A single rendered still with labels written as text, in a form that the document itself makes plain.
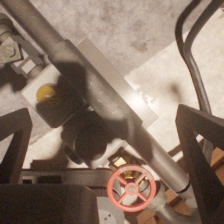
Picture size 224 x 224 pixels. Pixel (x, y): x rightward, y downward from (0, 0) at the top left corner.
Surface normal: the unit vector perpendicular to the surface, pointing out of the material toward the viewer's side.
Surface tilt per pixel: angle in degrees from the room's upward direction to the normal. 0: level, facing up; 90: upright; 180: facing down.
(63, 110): 0
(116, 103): 25
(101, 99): 0
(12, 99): 0
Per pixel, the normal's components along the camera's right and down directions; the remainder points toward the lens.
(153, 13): 0.00, 0.09
